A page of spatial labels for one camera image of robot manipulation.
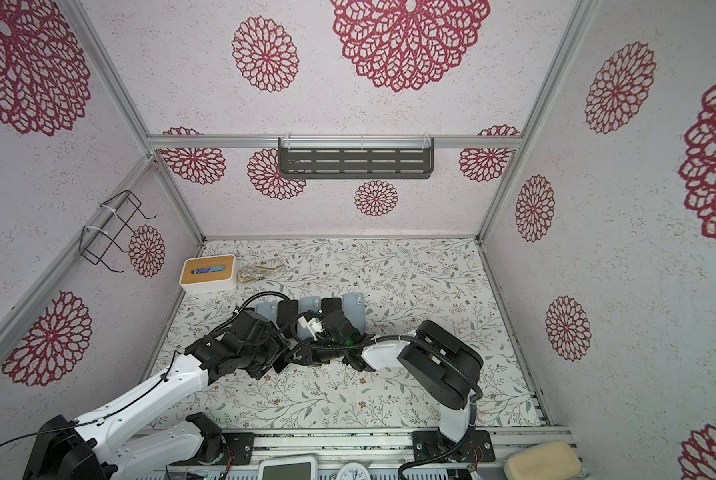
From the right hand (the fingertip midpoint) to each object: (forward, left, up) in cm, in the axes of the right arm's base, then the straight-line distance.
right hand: (285, 357), depth 79 cm
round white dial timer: (-23, -19, -8) cm, 31 cm away
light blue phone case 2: (+23, -16, -10) cm, 30 cm away
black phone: (+19, +5, -8) cm, 21 cm away
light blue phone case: (+23, -2, -9) cm, 25 cm away
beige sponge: (-20, -64, -8) cm, 67 cm away
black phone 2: (+24, -8, -11) cm, 28 cm away
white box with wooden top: (+32, +37, -5) cm, 49 cm away
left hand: (+1, +1, -2) cm, 3 cm away
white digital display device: (-23, -6, -7) cm, 25 cm away
